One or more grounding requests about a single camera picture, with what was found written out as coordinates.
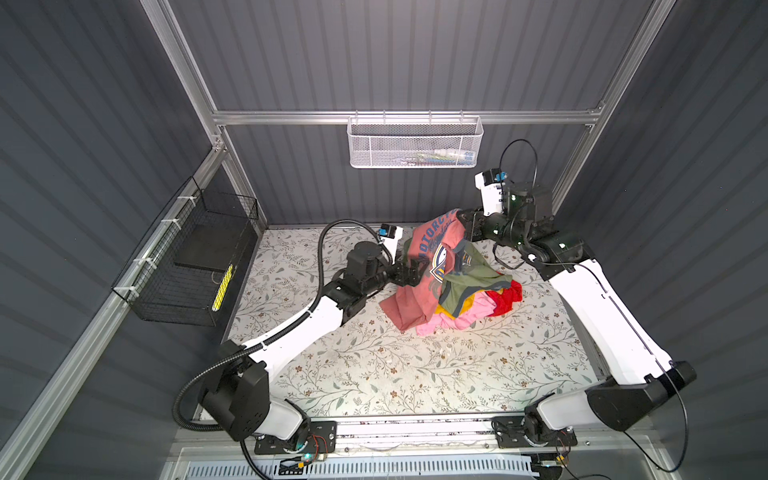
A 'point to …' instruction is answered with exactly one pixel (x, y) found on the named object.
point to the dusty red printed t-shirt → (412, 306)
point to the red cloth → (506, 298)
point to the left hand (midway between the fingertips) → (416, 256)
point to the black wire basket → (186, 268)
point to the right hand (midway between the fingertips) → (462, 214)
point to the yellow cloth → (468, 303)
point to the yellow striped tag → (222, 289)
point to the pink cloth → (480, 307)
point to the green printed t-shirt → (468, 272)
